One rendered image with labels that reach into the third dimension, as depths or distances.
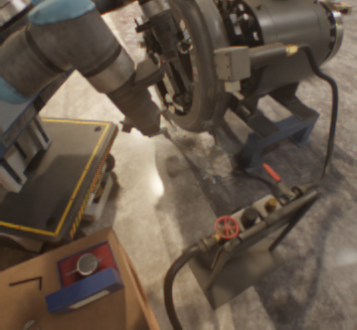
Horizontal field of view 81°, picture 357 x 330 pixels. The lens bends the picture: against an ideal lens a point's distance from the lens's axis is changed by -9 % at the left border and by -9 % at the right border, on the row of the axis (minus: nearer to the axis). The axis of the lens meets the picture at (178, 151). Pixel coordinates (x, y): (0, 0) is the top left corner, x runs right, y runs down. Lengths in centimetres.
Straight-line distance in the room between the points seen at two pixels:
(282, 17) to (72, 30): 106
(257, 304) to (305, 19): 138
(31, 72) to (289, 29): 113
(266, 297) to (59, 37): 118
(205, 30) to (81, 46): 59
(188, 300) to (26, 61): 105
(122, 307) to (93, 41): 61
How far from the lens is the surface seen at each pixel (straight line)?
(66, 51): 40
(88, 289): 60
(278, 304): 122
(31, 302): 79
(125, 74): 42
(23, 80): 43
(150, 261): 120
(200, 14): 93
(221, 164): 149
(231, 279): 118
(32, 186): 119
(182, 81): 121
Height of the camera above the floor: 114
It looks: 48 degrees down
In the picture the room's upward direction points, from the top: 1 degrees counter-clockwise
